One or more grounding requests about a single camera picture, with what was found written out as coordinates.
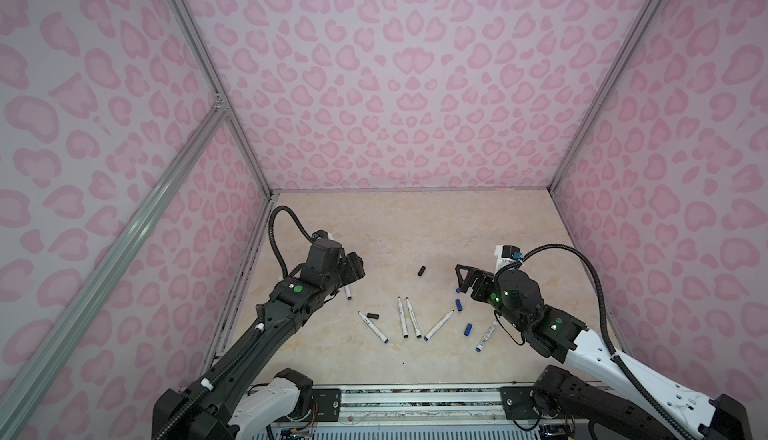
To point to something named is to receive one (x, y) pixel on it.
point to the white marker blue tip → (438, 326)
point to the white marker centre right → (414, 318)
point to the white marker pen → (347, 292)
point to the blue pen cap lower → (467, 329)
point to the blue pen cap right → (458, 305)
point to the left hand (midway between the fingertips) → (355, 259)
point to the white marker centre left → (403, 318)
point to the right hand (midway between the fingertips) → (467, 270)
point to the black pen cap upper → (420, 272)
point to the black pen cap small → (372, 316)
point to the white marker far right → (482, 343)
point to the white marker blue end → (365, 319)
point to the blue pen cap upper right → (458, 290)
